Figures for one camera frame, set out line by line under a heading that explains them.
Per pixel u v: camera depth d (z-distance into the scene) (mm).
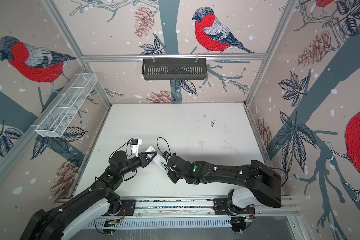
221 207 725
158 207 754
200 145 976
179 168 590
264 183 420
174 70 1065
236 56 919
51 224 403
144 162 698
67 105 783
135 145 728
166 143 671
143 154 712
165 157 693
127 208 730
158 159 773
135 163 694
